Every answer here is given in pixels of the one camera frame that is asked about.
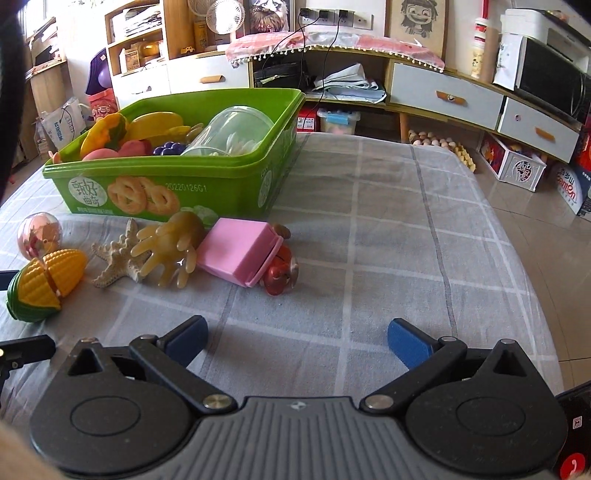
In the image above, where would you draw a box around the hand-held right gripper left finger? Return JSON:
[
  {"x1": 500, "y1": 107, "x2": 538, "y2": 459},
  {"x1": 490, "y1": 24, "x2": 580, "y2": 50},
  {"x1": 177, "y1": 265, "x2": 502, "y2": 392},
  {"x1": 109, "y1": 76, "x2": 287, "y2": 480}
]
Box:
[{"x1": 67, "y1": 315, "x2": 238, "y2": 416}]

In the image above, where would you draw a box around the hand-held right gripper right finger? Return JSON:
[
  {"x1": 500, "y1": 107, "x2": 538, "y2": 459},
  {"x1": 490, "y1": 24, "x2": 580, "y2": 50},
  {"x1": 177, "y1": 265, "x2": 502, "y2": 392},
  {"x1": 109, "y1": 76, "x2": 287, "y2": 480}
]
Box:
[{"x1": 359, "y1": 318, "x2": 536, "y2": 414}]

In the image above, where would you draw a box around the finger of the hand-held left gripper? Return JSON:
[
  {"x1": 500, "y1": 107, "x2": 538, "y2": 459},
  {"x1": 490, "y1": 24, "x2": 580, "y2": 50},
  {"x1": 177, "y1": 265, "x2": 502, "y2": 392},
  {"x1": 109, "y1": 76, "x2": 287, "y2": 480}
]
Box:
[{"x1": 0, "y1": 335, "x2": 56, "y2": 370}]

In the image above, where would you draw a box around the toy corn green husk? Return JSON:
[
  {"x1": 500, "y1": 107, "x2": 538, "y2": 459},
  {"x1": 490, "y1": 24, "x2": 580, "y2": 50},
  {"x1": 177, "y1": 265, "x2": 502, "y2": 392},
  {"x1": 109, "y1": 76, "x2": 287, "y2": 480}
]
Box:
[{"x1": 6, "y1": 249, "x2": 88, "y2": 322}]

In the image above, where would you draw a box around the beige starfish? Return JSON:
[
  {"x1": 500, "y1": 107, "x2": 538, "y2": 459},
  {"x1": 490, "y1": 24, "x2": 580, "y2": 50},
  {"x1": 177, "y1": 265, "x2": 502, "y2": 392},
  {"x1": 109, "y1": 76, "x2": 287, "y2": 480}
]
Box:
[{"x1": 91, "y1": 218, "x2": 155, "y2": 288}]

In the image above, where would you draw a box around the translucent tan hand toy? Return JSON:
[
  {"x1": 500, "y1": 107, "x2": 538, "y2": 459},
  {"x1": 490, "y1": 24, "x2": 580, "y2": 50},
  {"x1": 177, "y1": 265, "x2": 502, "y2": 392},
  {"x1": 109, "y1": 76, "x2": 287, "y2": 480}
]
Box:
[
  {"x1": 130, "y1": 211, "x2": 208, "y2": 288},
  {"x1": 173, "y1": 122, "x2": 206, "y2": 146}
]

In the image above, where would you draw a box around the pink plastic box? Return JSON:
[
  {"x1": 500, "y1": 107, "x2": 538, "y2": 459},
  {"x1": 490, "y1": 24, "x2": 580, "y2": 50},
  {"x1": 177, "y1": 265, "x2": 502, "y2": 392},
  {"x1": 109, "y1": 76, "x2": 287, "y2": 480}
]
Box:
[{"x1": 197, "y1": 218, "x2": 283, "y2": 288}]

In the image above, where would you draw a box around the pink clear capsule ball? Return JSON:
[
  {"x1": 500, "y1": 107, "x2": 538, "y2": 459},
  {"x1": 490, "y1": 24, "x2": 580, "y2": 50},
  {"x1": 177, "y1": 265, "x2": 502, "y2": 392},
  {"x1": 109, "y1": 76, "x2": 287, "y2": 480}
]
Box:
[{"x1": 17, "y1": 212, "x2": 63, "y2": 259}]

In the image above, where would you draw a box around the green plastic box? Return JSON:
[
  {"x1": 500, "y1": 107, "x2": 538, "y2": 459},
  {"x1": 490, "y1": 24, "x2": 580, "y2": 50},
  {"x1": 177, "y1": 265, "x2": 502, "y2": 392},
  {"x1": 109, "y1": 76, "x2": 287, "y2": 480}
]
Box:
[{"x1": 42, "y1": 88, "x2": 306, "y2": 217}]

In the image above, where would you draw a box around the pink squeeze toy red hat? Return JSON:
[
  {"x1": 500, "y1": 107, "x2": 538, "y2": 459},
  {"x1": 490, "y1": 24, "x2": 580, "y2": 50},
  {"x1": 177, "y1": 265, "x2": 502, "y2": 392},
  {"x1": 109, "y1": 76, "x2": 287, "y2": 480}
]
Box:
[{"x1": 83, "y1": 140, "x2": 153, "y2": 160}]

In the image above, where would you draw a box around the clear cotton swab jar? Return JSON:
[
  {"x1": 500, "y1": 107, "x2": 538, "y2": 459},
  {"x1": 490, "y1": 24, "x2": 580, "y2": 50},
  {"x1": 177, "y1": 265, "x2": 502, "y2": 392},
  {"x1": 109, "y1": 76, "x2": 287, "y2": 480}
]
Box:
[{"x1": 181, "y1": 106, "x2": 275, "y2": 158}]

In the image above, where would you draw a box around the yellow plastic toy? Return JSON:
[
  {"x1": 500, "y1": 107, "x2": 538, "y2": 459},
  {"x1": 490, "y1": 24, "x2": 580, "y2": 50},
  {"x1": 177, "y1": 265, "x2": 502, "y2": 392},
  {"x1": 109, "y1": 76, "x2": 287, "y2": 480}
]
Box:
[{"x1": 124, "y1": 112, "x2": 185, "y2": 145}]

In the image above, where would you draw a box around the yellow toy funnel with leaves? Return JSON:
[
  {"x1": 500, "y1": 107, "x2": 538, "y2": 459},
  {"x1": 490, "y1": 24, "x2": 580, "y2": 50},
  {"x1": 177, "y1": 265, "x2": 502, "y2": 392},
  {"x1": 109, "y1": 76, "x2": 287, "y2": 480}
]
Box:
[{"x1": 80, "y1": 113, "x2": 130, "y2": 160}]

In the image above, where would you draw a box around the grey checked tablecloth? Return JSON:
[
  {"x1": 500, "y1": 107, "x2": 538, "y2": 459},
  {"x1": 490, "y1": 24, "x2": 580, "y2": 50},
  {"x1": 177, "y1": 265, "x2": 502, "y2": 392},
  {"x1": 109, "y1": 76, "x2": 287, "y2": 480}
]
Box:
[{"x1": 0, "y1": 131, "x2": 566, "y2": 416}]

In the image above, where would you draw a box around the black red box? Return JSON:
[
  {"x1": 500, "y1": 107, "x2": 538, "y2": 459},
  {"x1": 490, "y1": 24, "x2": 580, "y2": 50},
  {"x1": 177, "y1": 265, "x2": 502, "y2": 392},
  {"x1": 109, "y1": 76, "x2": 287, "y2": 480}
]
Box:
[{"x1": 554, "y1": 383, "x2": 591, "y2": 480}]

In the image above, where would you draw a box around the white printed crate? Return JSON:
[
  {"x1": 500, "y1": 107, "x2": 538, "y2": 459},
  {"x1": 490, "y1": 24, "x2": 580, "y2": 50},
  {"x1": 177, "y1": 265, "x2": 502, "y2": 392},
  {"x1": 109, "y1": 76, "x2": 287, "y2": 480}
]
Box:
[{"x1": 478, "y1": 133, "x2": 548, "y2": 192}]

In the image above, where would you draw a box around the yellow tray of eggs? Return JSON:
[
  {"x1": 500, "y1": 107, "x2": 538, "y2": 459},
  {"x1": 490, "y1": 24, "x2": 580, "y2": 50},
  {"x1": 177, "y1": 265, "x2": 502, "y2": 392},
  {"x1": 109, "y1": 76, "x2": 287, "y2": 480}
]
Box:
[{"x1": 409, "y1": 129, "x2": 476, "y2": 172}]

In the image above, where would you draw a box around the blue white carton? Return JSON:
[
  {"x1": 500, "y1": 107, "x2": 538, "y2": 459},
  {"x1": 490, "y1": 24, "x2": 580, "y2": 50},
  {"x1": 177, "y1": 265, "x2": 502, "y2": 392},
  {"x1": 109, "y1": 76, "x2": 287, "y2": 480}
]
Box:
[{"x1": 549, "y1": 161, "x2": 591, "y2": 217}]

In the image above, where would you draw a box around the white woven sack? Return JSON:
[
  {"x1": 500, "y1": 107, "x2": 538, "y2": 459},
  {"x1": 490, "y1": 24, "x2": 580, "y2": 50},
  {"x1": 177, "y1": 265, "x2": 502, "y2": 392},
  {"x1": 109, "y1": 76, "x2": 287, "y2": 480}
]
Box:
[{"x1": 39, "y1": 97, "x2": 88, "y2": 148}]

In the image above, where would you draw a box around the clear bin blue lid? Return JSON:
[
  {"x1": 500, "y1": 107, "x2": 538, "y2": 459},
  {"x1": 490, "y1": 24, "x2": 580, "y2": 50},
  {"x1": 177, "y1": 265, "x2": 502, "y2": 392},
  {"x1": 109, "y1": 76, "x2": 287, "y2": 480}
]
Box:
[{"x1": 318, "y1": 108, "x2": 362, "y2": 136}]

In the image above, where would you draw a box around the red gift bag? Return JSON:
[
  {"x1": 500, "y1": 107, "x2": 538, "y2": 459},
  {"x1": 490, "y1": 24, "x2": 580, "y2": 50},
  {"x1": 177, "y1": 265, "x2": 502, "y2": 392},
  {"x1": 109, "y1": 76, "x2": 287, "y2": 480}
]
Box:
[{"x1": 88, "y1": 88, "x2": 118, "y2": 123}]

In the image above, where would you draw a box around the red carton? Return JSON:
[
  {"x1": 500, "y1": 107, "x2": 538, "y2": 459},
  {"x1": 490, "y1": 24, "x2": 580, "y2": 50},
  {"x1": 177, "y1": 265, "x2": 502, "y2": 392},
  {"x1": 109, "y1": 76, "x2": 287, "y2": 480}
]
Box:
[{"x1": 573, "y1": 127, "x2": 591, "y2": 181}]

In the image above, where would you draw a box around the white wooden TV cabinet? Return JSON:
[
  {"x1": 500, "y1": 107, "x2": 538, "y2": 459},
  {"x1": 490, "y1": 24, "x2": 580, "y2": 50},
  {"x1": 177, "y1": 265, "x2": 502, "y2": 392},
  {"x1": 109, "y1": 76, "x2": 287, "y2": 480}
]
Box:
[{"x1": 105, "y1": 0, "x2": 583, "y2": 162}]

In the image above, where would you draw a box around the wooden shelf unit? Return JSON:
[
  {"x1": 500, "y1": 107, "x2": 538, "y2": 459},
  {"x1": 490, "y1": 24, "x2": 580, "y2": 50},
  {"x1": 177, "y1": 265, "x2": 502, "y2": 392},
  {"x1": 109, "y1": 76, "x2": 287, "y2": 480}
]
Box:
[{"x1": 25, "y1": 18, "x2": 70, "y2": 116}]

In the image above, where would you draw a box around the white blue cloth pile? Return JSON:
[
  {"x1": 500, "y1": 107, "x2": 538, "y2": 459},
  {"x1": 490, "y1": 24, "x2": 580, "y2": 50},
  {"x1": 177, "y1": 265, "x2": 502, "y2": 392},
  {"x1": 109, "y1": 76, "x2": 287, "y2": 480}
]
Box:
[{"x1": 314, "y1": 64, "x2": 387, "y2": 103}]

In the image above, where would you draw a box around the black bag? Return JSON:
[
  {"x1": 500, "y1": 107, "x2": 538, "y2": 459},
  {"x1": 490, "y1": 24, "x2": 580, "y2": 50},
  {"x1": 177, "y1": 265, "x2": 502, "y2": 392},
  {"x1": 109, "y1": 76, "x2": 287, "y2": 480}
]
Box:
[{"x1": 253, "y1": 60, "x2": 311, "y2": 90}]

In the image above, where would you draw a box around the small cardboard box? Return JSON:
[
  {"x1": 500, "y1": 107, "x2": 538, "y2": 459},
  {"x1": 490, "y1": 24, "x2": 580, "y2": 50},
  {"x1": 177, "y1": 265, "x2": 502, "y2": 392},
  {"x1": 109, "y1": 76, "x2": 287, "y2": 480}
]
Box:
[{"x1": 119, "y1": 46, "x2": 141, "y2": 72}]

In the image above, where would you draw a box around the tall printed tube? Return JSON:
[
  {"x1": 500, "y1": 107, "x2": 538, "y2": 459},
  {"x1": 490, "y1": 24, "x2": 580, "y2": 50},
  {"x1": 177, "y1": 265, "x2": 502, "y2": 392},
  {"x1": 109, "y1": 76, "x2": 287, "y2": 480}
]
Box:
[{"x1": 471, "y1": 0, "x2": 500, "y2": 81}]

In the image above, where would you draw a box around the black microwave oven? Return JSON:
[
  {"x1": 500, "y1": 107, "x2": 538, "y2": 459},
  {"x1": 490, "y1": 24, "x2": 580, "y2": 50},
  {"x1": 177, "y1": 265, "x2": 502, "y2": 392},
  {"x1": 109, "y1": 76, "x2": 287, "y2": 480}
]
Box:
[{"x1": 517, "y1": 37, "x2": 591, "y2": 125}]

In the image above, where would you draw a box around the white printed paper bag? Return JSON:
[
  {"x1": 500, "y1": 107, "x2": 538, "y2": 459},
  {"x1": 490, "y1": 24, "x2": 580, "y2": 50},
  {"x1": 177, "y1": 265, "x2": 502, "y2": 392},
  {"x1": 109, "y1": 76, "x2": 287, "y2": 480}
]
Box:
[{"x1": 493, "y1": 34, "x2": 525, "y2": 90}]

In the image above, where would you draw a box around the pink lace cloth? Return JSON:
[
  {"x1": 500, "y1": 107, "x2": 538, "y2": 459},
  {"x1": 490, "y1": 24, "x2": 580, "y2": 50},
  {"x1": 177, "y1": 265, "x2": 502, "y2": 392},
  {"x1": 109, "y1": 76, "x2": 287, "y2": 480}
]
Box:
[{"x1": 225, "y1": 31, "x2": 446, "y2": 72}]

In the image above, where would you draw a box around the framed cartoon picture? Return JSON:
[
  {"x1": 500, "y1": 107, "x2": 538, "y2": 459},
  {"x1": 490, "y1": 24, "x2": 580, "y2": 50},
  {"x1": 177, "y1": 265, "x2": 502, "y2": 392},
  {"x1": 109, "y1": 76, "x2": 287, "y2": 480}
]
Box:
[{"x1": 385, "y1": 0, "x2": 448, "y2": 61}]

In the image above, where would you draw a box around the stack of papers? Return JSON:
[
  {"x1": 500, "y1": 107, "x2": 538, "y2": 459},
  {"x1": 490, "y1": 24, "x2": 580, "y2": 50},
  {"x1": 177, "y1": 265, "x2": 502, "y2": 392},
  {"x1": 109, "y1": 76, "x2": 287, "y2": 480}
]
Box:
[{"x1": 122, "y1": 7, "x2": 163, "y2": 38}]

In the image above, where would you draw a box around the small white fan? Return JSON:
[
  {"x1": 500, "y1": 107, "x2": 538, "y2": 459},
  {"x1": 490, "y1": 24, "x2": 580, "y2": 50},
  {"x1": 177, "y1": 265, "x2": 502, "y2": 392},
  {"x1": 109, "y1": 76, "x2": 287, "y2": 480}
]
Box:
[{"x1": 205, "y1": 0, "x2": 247, "y2": 51}]

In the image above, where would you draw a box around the white power strip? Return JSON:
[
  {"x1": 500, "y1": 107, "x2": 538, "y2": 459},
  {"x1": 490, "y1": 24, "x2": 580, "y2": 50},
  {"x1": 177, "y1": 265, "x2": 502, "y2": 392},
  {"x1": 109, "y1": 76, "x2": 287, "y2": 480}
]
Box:
[{"x1": 300, "y1": 7, "x2": 374, "y2": 29}]

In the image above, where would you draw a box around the grey drawer wooden handle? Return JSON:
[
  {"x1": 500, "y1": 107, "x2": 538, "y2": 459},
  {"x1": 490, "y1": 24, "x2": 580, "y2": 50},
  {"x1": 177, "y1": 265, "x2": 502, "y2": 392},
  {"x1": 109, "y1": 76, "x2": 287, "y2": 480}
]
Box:
[
  {"x1": 499, "y1": 98, "x2": 580, "y2": 162},
  {"x1": 390, "y1": 62, "x2": 504, "y2": 131}
]

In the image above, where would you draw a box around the white drawer wooden handle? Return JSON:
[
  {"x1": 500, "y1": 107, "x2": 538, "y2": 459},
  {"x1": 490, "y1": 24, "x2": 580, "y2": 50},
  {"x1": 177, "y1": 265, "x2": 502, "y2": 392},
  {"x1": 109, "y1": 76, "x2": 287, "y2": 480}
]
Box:
[{"x1": 167, "y1": 52, "x2": 252, "y2": 95}]

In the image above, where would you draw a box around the black power cable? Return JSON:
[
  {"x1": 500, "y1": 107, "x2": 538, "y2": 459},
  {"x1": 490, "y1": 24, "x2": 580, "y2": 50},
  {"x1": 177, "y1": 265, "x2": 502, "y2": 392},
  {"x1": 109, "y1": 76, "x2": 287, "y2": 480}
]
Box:
[
  {"x1": 318, "y1": 11, "x2": 347, "y2": 112},
  {"x1": 256, "y1": 9, "x2": 311, "y2": 88}
]

